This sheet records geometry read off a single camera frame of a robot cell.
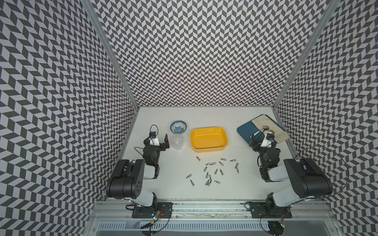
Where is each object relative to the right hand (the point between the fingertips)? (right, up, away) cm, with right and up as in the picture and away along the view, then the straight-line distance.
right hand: (259, 136), depth 89 cm
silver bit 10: (-27, -25, -6) cm, 37 cm away
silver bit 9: (-41, -26, -8) cm, 49 cm away
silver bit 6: (-14, -20, -2) cm, 24 cm away
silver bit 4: (-16, -15, 0) cm, 22 cm away
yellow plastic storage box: (-30, -3, +10) cm, 32 cm away
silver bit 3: (-22, -15, +3) cm, 26 cm away
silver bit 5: (-14, -18, 0) cm, 23 cm away
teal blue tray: (-1, +2, +16) cm, 16 cm away
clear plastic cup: (-52, -5, +8) cm, 53 cm away
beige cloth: (+15, +6, +21) cm, 26 cm away
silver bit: (-37, -15, +2) cm, 40 cm away
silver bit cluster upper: (-32, -22, -4) cm, 39 cm away
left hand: (-62, 0, +2) cm, 62 cm away
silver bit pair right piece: (-28, -16, -3) cm, 33 cm away
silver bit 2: (-23, -17, +1) cm, 29 cm away
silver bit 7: (-33, -19, -2) cm, 39 cm away
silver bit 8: (-27, -20, -3) cm, 34 cm away
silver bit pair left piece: (-32, -16, -2) cm, 36 cm away
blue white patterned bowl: (-52, +4, +16) cm, 55 cm away
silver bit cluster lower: (-32, -25, -6) cm, 41 cm away
